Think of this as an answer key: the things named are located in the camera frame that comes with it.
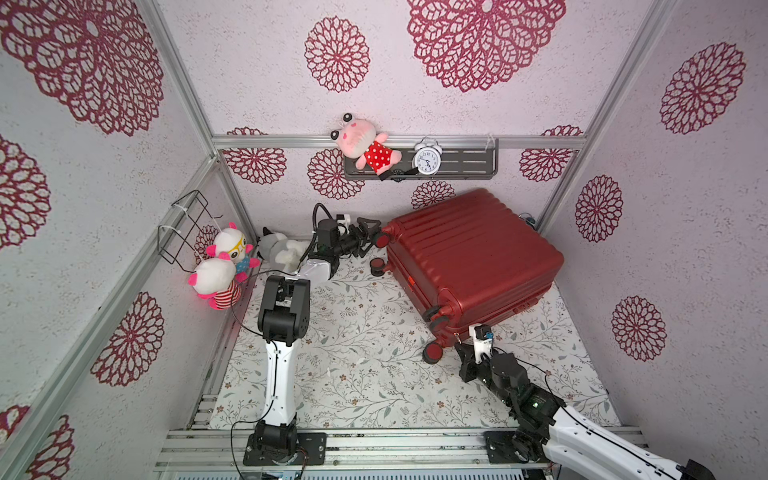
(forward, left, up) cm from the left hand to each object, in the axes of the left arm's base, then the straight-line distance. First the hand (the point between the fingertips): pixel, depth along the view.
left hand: (382, 229), depth 98 cm
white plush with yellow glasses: (-7, +47, 0) cm, 48 cm away
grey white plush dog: (0, +38, -9) cm, 39 cm away
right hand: (-37, -20, -8) cm, 42 cm away
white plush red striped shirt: (-21, +48, +1) cm, 52 cm away
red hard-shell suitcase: (-17, -25, +4) cm, 30 cm away
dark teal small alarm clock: (+18, -58, -13) cm, 62 cm away
